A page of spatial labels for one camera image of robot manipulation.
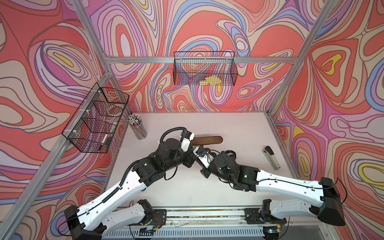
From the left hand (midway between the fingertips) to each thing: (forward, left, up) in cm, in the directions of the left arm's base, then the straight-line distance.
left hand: (199, 151), depth 67 cm
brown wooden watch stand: (+15, -6, -12) cm, 20 cm away
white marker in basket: (+5, +47, -2) cm, 48 cm away
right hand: (-2, +1, -6) cm, 6 cm away
